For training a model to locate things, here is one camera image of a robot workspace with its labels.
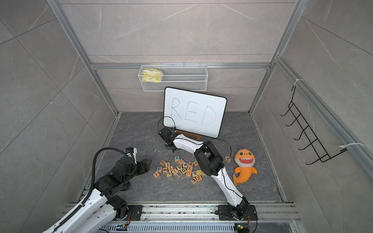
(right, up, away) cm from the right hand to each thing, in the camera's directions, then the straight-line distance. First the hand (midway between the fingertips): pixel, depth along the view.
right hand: (173, 145), depth 100 cm
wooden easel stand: (+17, +6, -1) cm, 18 cm away
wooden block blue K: (+4, -7, -10) cm, 13 cm away
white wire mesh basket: (+1, +48, +1) cm, 48 cm away
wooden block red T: (0, -12, -14) cm, 19 cm away
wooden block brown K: (+12, -12, -14) cm, 22 cm away
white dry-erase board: (+15, +22, -5) cm, 27 cm away
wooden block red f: (-8, -15, -16) cm, 24 cm away
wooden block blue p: (-7, -13, -14) cm, 20 cm away
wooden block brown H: (+16, -10, -12) cm, 22 cm away
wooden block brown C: (-5, -9, -12) cm, 16 cm away
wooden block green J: (0, -15, -16) cm, 22 cm away
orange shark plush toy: (+45, -6, -16) cm, 48 cm away
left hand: (-12, -5, -21) cm, 24 cm away
